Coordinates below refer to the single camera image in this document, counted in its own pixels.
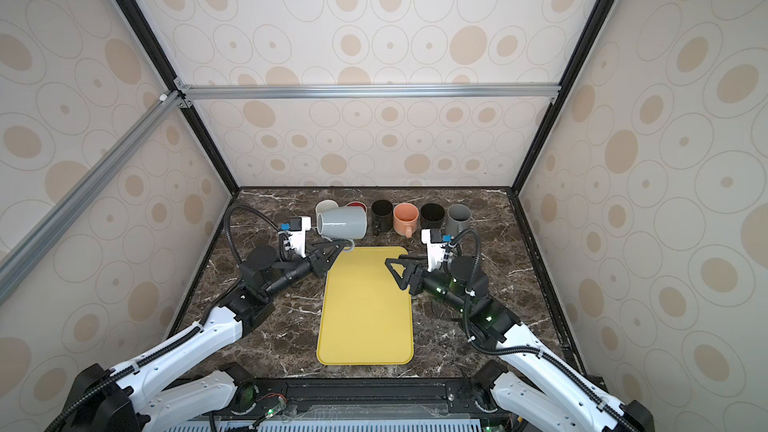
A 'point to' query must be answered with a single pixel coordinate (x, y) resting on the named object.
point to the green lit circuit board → (282, 403)
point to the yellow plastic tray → (366, 314)
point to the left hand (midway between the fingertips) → (350, 245)
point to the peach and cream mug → (405, 218)
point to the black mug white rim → (382, 216)
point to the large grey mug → (459, 218)
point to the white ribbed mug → (325, 204)
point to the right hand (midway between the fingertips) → (394, 262)
